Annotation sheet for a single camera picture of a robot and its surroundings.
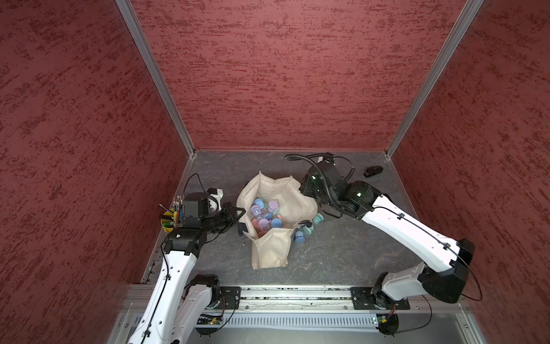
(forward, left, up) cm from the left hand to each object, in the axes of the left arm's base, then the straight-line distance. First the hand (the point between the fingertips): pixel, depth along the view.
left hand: (245, 215), depth 73 cm
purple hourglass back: (+8, -2, -12) cm, 14 cm away
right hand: (+8, -21, +6) cm, 23 cm away
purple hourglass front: (+11, -9, -13) cm, 19 cm away
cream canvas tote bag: (-7, -9, -14) cm, 18 cm away
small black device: (+37, -62, -19) cm, 74 cm away
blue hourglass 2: (+3, -11, -12) cm, 16 cm away
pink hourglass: (+3, -2, -12) cm, 13 cm away
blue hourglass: (+14, -3, -14) cm, 20 cm away
